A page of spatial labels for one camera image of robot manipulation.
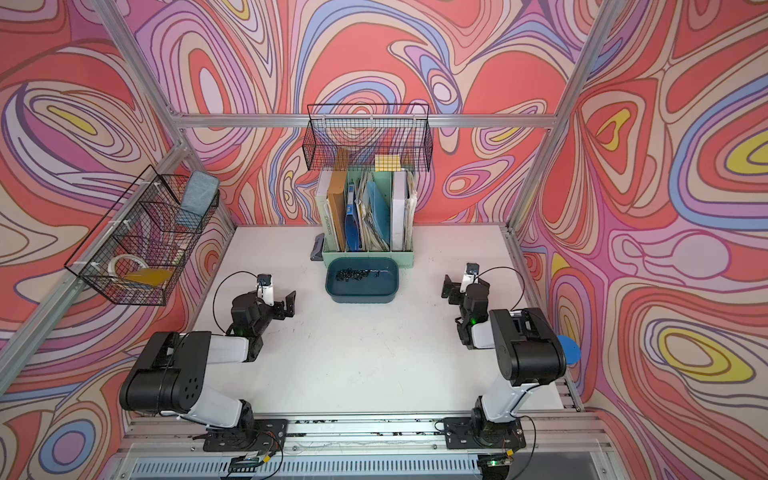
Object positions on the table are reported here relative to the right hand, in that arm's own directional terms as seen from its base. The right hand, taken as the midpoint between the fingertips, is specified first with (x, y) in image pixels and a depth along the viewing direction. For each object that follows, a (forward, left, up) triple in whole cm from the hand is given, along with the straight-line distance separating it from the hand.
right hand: (462, 282), depth 96 cm
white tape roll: (-12, +86, +29) cm, 92 cm away
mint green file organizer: (+35, +24, +16) cm, 45 cm away
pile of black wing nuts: (+8, +38, -4) cm, 40 cm away
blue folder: (+20, +37, +4) cm, 42 cm away
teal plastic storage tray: (+6, +33, -5) cm, 34 cm away
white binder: (+21, +20, +20) cm, 35 cm away
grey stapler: (+16, +50, -1) cm, 52 cm away
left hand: (-2, +58, +2) cm, 58 cm away
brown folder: (+18, +39, +20) cm, 48 cm away
